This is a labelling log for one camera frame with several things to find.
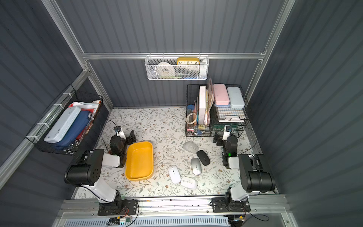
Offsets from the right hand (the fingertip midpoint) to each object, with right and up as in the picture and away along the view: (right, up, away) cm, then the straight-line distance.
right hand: (225, 135), depth 93 cm
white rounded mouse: (-25, -26, -14) cm, 38 cm away
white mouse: (-33, -22, -10) cm, 41 cm away
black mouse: (-15, -14, -3) cm, 21 cm away
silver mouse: (-20, -18, -7) cm, 28 cm away
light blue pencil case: (+8, +26, +3) cm, 27 cm away
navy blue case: (-80, +6, -26) cm, 84 cm away
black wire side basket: (-83, +21, -10) cm, 86 cm away
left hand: (-66, +3, 0) cm, 66 cm away
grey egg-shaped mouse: (-23, -8, 0) cm, 24 cm away
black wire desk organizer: (-11, +18, -3) cm, 22 cm away
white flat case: (-84, +5, -30) cm, 90 cm away
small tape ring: (-25, +13, +13) cm, 31 cm away
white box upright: (-17, +20, -7) cm, 27 cm away
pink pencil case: (-3, +26, -1) cm, 26 cm away
